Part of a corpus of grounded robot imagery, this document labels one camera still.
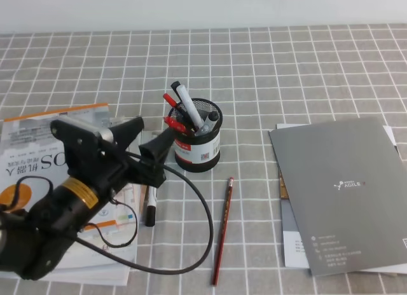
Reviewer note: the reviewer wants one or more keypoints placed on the red pencil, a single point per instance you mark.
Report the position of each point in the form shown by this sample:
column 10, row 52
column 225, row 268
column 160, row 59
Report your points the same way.
column 222, row 231

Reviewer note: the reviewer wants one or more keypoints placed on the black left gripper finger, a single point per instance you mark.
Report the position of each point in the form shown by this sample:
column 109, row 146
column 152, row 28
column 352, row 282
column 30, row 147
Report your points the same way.
column 126, row 132
column 156, row 145

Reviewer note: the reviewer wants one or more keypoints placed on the short red pen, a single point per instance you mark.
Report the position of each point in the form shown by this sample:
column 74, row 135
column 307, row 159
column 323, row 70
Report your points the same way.
column 174, row 124

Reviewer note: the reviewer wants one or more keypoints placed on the grey Agilex brochure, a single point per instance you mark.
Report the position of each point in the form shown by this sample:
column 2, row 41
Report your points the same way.
column 347, row 188

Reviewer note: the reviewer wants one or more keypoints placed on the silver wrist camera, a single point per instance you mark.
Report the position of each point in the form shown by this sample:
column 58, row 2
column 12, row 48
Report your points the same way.
column 100, row 132

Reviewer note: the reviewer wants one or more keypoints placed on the white papers under brochure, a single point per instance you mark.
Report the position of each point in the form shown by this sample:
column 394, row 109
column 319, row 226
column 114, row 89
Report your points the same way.
column 294, row 252

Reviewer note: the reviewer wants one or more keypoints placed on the grey marker black cap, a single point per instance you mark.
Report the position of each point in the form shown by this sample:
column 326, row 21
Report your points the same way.
column 209, row 123

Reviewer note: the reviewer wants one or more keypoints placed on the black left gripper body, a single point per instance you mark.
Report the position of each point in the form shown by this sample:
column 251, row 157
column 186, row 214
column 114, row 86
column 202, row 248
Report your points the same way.
column 100, row 164

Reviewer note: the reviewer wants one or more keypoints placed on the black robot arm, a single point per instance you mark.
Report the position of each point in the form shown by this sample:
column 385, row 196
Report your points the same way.
column 33, row 242

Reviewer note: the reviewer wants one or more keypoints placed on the black mesh pen holder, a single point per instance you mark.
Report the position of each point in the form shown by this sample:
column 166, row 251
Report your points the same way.
column 197, row 153

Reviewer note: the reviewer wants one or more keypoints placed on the bottom white booklet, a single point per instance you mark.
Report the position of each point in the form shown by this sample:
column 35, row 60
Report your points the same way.
column 101, row 274

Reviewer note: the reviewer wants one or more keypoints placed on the white board marker on table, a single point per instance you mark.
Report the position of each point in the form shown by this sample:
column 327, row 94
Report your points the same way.
column 150, row 215

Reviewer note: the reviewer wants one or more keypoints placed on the white marker black cap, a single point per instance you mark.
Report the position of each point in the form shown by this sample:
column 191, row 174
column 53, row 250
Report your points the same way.
column 188, row 104

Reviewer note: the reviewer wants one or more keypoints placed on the white orange ROS book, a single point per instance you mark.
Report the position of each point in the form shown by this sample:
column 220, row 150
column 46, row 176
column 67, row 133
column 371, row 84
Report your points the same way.
column 29, row 148

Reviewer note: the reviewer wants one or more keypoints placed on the red gel pen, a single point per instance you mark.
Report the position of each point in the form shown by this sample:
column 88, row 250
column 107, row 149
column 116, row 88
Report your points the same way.
column 176, row 107

